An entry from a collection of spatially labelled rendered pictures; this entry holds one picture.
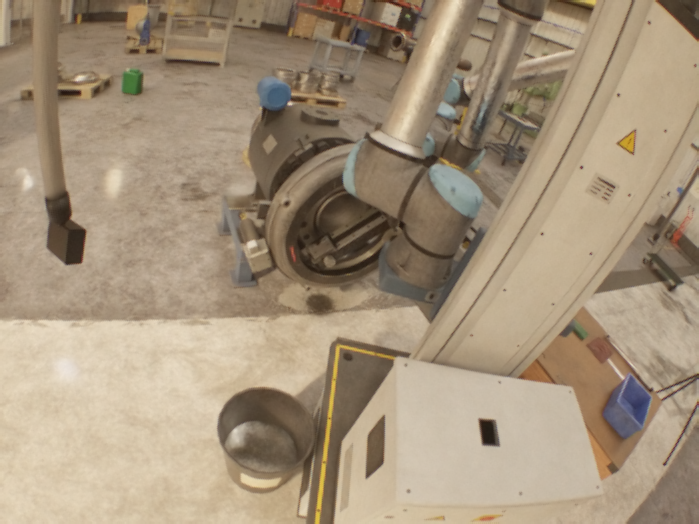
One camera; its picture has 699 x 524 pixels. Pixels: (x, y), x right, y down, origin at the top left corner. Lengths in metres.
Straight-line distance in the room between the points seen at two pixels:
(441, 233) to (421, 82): 0.35
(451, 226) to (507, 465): 0.55
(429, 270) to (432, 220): 0.13
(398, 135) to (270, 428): 1.12
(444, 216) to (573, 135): 0.34
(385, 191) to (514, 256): 0.33
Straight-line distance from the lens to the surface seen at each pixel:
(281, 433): 1.45
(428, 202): 0.84
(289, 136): 1.83
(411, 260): 0.90
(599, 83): 0.74
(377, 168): 0.86
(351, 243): 1.62
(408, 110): 0.86
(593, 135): 0.75
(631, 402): 2.12
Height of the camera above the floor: 1.45
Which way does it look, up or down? 37 degrees down
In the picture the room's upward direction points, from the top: 20 degrees clockwise
